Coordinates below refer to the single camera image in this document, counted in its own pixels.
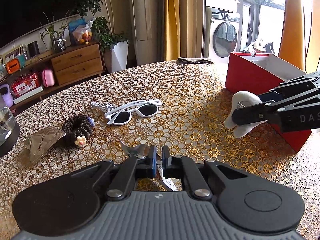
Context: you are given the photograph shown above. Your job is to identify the white washing machine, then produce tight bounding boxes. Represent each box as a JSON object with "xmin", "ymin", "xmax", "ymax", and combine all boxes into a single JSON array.
[{"xmin": 203, "ymin": 0, "xmax": 240, "ymax": 64}]

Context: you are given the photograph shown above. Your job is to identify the red white cardboard box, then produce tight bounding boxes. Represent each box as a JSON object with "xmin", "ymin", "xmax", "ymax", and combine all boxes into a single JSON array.
[{"xmin": 225, "ymin": 53, "xmax": 312, "ymax": 151}]

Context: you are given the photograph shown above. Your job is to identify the purple kettlebell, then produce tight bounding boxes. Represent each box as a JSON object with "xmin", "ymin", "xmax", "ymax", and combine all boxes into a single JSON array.
[{"xmin": 0, "ymin": 84, "xmax": 14, "ymax": 108}]

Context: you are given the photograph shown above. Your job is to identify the dark brown hair scrunchie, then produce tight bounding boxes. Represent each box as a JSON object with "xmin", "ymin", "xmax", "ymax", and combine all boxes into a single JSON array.
[{"xmin": 62, "ymin": 114, "xmax": 94, "ymax": 147}]

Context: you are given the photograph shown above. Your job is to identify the red gift box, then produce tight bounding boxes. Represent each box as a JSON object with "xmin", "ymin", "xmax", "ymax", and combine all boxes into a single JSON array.
[{"xmin": 11, "ymin": 72, "xmax": 41, "ymax": 98}]

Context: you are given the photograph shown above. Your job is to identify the white plush toy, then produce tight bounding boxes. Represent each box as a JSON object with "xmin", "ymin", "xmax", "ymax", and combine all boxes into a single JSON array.
[{"xmin": 225, "ymin": 91, "xmax": 266, "ymax": 139}]

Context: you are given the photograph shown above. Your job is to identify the white planter with plant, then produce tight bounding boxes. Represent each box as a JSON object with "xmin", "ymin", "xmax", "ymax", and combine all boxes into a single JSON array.
[{"xmin": 75, "ymin": 0, "xmax": 129, "ymax": 73}]

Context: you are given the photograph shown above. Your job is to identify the wooden tv cabinet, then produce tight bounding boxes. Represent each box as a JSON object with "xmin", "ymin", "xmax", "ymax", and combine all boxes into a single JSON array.
[{"xmin": 10, "ymin": 42, "xmax": 106, "ymax": 109}]

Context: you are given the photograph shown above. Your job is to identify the orange radio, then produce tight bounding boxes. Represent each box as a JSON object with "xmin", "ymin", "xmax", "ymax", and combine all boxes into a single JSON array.
[{"xmin": 5, "ymin": 55, "xmax": 25, "ymax": 75}]

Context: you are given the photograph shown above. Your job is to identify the glass electric kettle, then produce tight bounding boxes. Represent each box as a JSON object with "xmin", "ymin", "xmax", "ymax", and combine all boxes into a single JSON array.
[{"xmin": 0, "ymin": 96, "xmax": 20, "ymax": 157}]

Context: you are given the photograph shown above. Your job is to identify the bag of fruit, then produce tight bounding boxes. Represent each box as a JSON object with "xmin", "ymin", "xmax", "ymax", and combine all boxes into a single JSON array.
[{"xmin": 70, "ymin": 17, "xmax": 96, "ymax": 45}]

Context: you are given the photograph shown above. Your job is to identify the patterned lace tablecloth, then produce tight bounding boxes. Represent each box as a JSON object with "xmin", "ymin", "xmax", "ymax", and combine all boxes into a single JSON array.
[{"xmin": 1, "ymin": 61, "xmax": 319, "ymax": 239}]

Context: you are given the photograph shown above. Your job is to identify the pink case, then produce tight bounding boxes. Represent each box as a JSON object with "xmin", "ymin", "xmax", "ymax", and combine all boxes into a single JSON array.
[{"xmin": 41, "ymin": 69, "xmax": 55, "ymax": 87}]

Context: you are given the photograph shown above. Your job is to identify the beige floor air conditioner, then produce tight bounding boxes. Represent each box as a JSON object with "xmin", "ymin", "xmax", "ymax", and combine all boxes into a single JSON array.
[{"xmin": 129, "ymin": 0, "xmax": 158, "ymax": 66}]

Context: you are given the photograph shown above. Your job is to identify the black television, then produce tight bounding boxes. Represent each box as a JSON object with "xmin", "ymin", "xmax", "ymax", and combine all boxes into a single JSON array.
[{"xmin": 1, "ymin": 0, "xmax": 76, "ymax": 48}]

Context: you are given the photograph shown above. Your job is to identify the glass vase with plant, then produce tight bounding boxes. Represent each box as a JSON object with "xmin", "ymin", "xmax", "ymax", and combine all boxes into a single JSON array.
[{"xmin": 40, "ymin": 19, "xmax": 68, "ymax": 53}]

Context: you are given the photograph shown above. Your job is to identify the yellow curtain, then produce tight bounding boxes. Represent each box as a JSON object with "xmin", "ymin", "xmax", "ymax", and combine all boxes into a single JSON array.
[{"xmin": 164, "ymin": 0, "xmax": 180, "ymax": 61}]

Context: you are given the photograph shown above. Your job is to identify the black speaker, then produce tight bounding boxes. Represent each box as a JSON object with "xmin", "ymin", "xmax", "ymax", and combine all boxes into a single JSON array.
[{"xmin": 28, "ymin": 41, "xmax": 40, "ymax": 57}]

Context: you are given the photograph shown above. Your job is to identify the silver foil snack packet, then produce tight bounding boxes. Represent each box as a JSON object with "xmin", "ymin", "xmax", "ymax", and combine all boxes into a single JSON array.
[{"xmin": 23, "ymin": 127, "xmax": 66, "ymax": 164}]

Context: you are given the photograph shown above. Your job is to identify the white sunglasses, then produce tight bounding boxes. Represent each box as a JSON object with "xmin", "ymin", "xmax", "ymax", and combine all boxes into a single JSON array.
[{"xmin": 105, "ymin": 100, "xmax": 162, "ymax": 126}]

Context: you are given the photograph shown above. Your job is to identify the white printed sachet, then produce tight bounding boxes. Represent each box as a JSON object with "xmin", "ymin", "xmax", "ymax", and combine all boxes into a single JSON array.
[{"xmin": 119, "ymin": 139, "xmax": 179, "ymax": 191}]

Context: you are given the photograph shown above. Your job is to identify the white cable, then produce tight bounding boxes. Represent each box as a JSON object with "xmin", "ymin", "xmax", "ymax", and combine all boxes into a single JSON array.
[{"xmin": 89, "ymin": 101, "xmax": 113, "ymax": 113}]

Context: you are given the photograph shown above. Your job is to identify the picture frame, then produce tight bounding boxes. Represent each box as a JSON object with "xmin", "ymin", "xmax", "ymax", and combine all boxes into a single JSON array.
[{"xmin": 3, "ymin": 44, "xmax": 23, "ymax": 63}]

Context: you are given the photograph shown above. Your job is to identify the grey cloth on table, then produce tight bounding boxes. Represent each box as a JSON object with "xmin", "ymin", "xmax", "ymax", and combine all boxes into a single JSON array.
[{"xmin": 177, "ymin": 57, "xmax": 214, "ymax": 64}]

